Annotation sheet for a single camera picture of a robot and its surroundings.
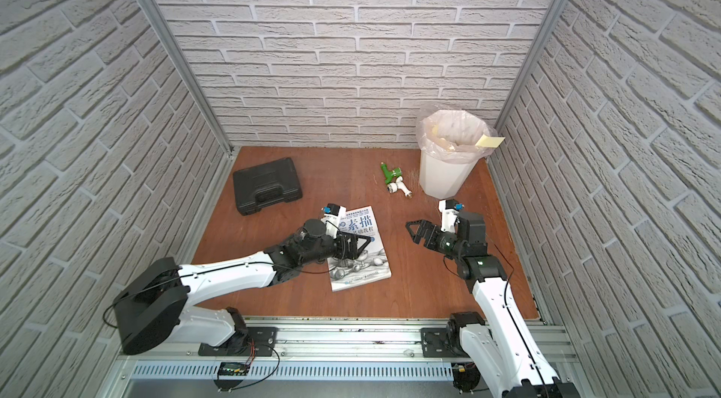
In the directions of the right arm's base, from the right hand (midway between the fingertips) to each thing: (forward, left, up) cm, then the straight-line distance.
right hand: (420, 228), depth 79 cm
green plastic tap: (+31, +5, -14) cm, 34 cm away
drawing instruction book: (-5, +15, -12) cm, 20 cm away
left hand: (+2, +19, -1) cm, 19 cm away
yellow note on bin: (+23, -23, +12) cm, 34 cm away
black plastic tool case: (+26, +52, -8) cm, 59 cm away
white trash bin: (+20, -12, -3) cm, 23 cm away
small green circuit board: (-29, +52, -16) cm, 62 cm away
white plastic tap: (+27, +2, -13) cm, 30 cm away
